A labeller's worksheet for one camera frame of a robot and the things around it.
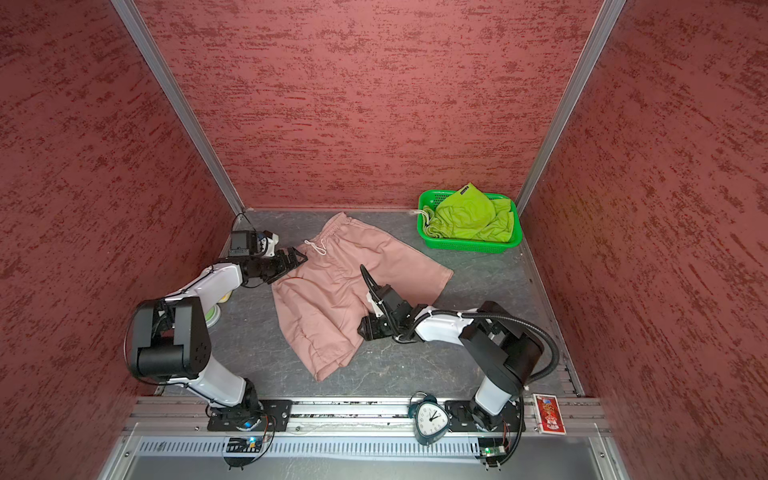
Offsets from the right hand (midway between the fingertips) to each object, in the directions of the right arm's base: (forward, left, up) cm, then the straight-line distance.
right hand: (365, 336), depth 87 cm
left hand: (+20, +22, +8) cm, 30 cm away
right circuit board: (-28, -32, -2) cm, 42 cm away
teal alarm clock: (-22, -17, +2) cm, 28 cm away
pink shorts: (+11, +14, +2) cm, 18 cm away
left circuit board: (-26, +29, -2) cm, 39 cm away
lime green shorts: (+47, -40, +3) cm, 62 cm away
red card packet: (-22, -47, -1) cm, 52 cm away
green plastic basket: (+52, -24, +7) cm, 58 cm away
